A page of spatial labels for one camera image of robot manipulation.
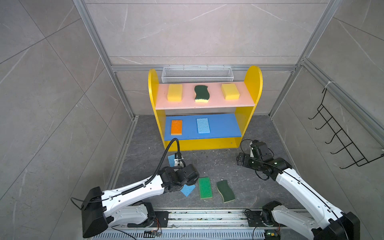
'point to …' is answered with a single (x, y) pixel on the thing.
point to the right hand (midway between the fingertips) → (243, 158)
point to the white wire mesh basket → (188, 74)
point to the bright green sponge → (205, 188)
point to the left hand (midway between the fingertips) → (186, 171)
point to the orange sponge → (176, 128)
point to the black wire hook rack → (356, 156)
